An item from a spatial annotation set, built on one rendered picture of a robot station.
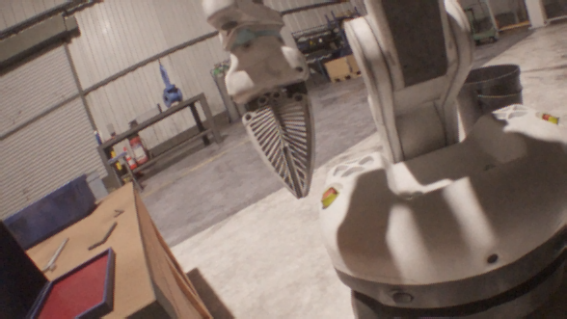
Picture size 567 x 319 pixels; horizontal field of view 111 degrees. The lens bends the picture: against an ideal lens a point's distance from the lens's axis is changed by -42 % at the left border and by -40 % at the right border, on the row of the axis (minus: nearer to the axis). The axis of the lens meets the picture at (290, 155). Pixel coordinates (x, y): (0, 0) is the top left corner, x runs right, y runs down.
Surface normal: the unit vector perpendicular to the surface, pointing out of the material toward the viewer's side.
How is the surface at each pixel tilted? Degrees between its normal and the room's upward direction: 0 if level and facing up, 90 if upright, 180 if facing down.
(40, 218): 90
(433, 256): 75
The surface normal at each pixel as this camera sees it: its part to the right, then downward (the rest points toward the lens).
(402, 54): 0.03, 0.75
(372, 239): -0.75, -0.19
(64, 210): 0.43, 0.07
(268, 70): -0.26, 0.16
